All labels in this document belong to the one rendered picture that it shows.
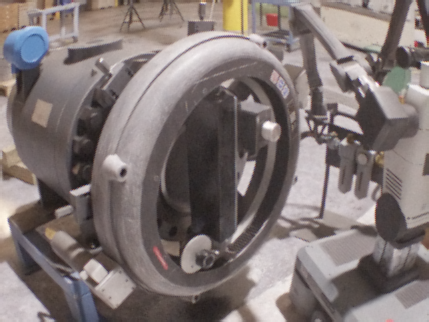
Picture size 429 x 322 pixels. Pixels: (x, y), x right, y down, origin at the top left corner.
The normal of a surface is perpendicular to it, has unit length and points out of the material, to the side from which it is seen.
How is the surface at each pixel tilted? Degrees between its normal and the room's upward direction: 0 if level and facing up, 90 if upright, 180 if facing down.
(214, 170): 92
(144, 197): 90
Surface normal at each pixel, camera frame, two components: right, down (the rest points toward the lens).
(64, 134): -0.62, -0.03
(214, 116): -0.66, 0.36
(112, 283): 0.75, 0.29
